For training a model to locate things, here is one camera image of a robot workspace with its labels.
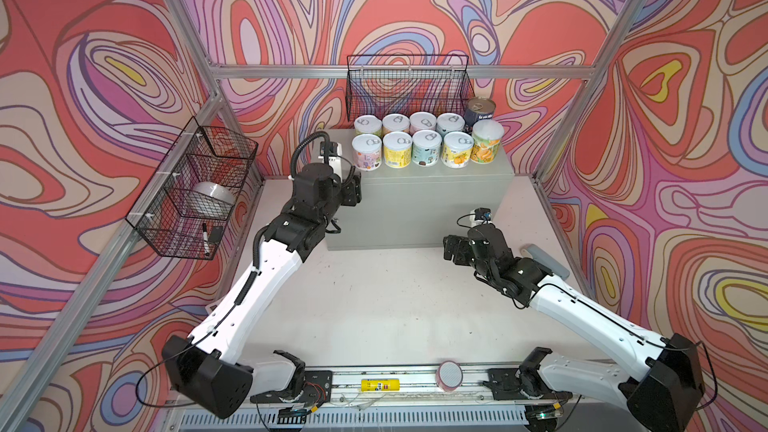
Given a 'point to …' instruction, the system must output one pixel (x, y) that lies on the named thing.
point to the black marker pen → (205, 237)
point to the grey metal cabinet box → (416, 207)
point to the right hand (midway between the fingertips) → (460, 247)
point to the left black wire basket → (187, 205)
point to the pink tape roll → (449, 375)
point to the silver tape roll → (212, 200)
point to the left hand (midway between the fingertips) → (350, 171)
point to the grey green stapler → (533, 252)
